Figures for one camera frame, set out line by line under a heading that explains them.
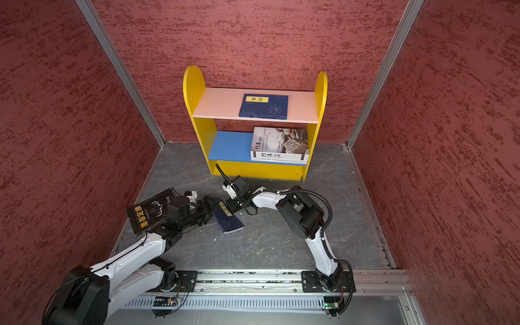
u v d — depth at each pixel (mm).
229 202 838
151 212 914
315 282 741
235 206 851
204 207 748
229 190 874
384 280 764
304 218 533
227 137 1048
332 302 696
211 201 776
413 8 709
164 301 720
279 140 945
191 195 807
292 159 915
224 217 877
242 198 753
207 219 763
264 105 777
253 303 775
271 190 609
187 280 745
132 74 921
